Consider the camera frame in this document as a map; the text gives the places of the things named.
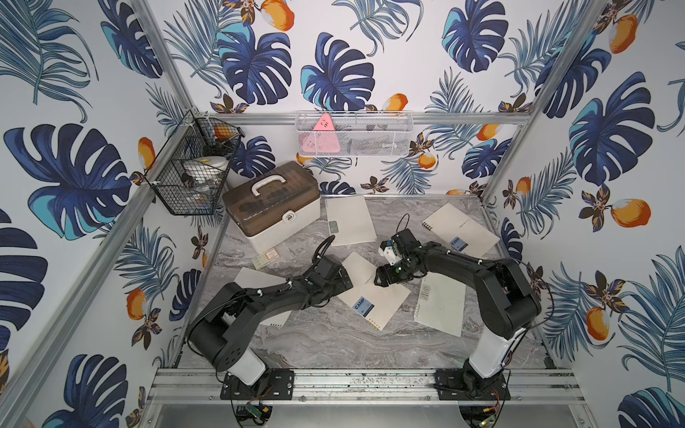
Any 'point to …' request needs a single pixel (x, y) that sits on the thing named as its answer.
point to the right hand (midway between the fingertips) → (385, 279)
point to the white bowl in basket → (206, 168)
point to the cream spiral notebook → (349, 220)
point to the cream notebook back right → (459, 232)
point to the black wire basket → (196, 136)
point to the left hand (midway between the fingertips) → (343, 281)
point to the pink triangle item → (323, 139)
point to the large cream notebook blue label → (377, 304)
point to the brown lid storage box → (275, 204)
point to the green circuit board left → (254, 411)
